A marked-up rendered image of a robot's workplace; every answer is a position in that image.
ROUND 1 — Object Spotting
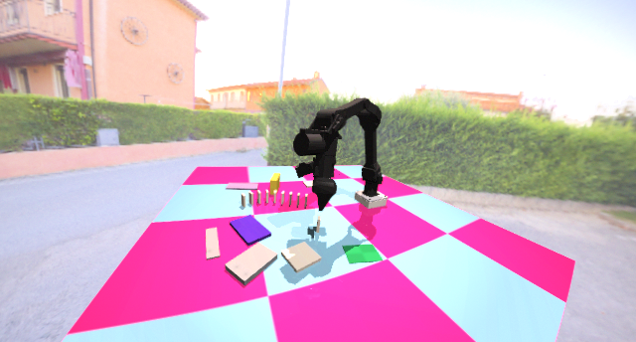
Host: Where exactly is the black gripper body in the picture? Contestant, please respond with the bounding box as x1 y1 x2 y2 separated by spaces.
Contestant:
312 154 337 195

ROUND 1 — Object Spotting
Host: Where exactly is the purple flat block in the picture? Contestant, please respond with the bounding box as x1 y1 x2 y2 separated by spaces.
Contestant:
230 215 271 246

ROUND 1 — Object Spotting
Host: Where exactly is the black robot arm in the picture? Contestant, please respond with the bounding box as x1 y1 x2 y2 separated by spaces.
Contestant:
293 97 383 197

